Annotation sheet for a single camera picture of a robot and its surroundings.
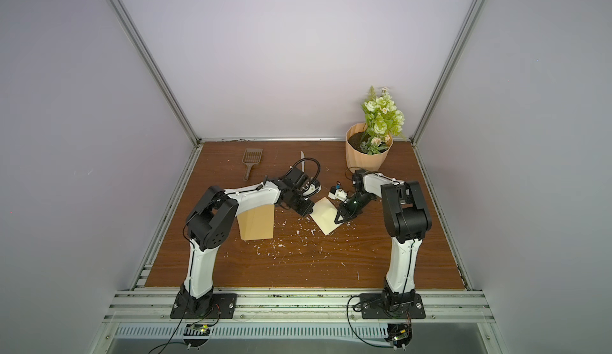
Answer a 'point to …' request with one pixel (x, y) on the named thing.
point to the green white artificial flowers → (382, 120)
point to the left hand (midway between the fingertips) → (315, 209)
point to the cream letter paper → (323, 214)
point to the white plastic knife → (302, 155)
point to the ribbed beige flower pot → (357, 159)
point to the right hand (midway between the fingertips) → (339, 216)
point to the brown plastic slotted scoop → (251, 156)
